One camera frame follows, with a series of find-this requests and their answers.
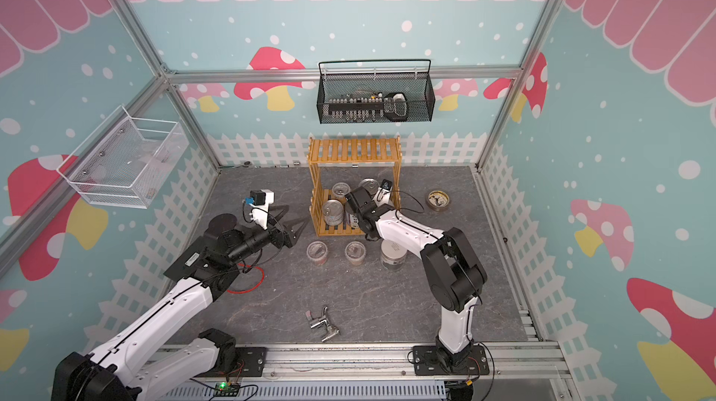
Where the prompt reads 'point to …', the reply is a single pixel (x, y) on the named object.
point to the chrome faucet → (323, 321)
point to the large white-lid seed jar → (392, 255)
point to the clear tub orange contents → (355, 252)
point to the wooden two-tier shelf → (351, 177)
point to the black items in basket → (369, 108)
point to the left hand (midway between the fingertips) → (299, 217)
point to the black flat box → (185, 265)
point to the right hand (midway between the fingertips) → (376, 208)
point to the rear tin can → (370, 185)
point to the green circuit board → (227, 389)
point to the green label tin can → (333, 212)
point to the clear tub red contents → (317, 253)
